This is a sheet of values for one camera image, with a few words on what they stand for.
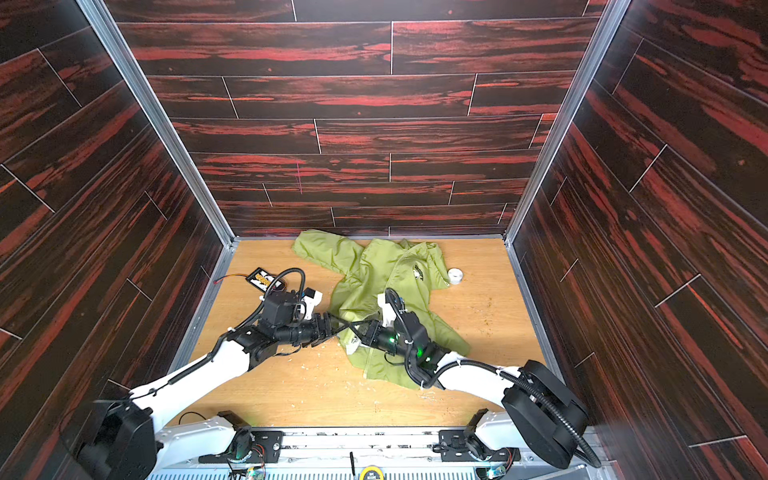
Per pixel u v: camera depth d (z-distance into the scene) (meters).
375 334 0.69
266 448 0.73
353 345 0.88
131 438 0.40
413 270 1.01
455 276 1.05
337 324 0.79
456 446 0.73
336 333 0.74
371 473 0.69
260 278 1.07
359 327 0.77
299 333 0.69
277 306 0.62
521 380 0.46
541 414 0.42
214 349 0.54
